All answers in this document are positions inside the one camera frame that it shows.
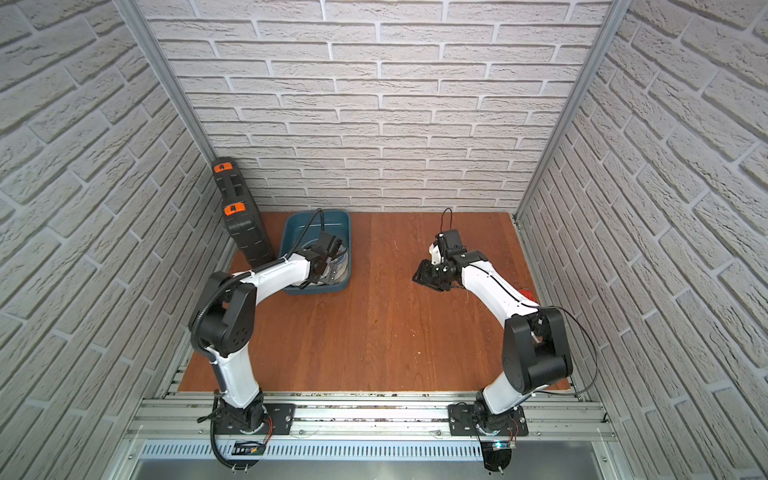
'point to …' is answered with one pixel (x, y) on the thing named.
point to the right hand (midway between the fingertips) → (422, 279)
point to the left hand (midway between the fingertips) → (318, 264)
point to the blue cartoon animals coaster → (340, 264)
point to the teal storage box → (301, 227)
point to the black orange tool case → (242, 217)
